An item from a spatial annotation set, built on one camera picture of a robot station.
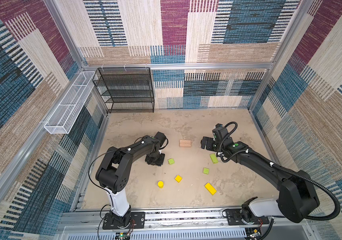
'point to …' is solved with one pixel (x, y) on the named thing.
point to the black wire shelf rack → (125, 90)
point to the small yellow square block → (178, 178)
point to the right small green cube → (206, 170)
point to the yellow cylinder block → (160, 184)
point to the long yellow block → (210, 188)
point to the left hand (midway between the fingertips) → (158, 162)
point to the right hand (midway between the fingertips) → (208, 144)
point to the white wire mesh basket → (61, 122)
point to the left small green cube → (171, 161)
